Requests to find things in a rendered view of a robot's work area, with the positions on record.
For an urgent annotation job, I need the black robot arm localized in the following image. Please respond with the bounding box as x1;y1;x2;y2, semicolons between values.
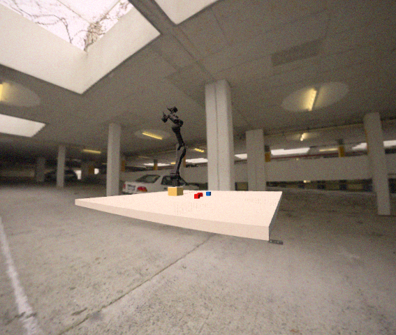
170;115;186;187

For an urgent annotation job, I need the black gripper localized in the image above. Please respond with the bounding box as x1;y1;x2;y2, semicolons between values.
161;106;178;123

